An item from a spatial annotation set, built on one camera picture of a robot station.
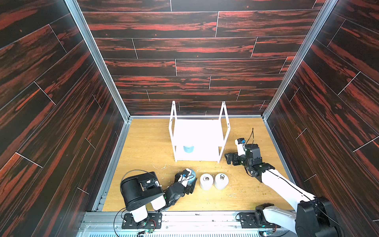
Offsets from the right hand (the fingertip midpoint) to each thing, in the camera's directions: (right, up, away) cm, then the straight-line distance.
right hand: (235, 152), depth 89 cm
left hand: (-26, -14, -3) cm, 30 cm away
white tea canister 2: (-19, -15, -9) cm, 25 cm away
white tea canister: (-10, -15, -8) cm, 20 cm away
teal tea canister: (-28, +1, +5) cm, 29 cm away
